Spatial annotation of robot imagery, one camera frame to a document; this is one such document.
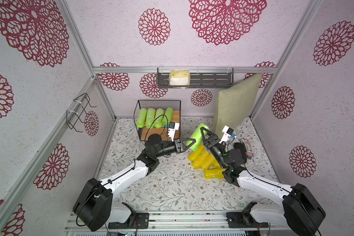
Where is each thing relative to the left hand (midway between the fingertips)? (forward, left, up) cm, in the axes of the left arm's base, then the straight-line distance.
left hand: (194, 141), depth 69 cm
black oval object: (+16, -35, -29) cm, 49 cm away
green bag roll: (+26, +31, -11) cm, 42 cm away
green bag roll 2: (+25, +25, -10) cm, 36 cm away
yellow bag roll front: (-5, -13, -25) cm, 29 cm away
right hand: (+4, -3, +5) cm, 7 cm away
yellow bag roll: (+3, -11, -27) cm, 29 cm away
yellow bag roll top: (+8, -2, -28) cm, 29 cm away
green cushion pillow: (+26, -25, +1) cm, 36 cm away
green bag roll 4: (+2, -1, +2) cm, 3 cm away
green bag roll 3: (+27, +14, -11) cm, 33 cm away
